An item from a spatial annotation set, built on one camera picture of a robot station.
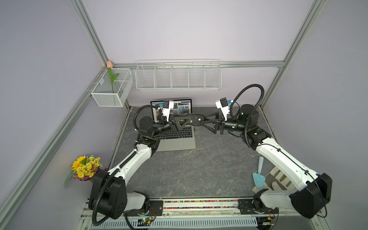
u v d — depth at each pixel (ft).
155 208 2.42
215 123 1.90
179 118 2.04
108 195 1.33
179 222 3.75
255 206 2.23
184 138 3.34
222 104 1.89
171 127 1.97
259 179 2.72
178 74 3.23
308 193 1.26
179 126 2.07
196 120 2.11
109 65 2.93
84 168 2.04
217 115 2.11
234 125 1.93
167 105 1.96
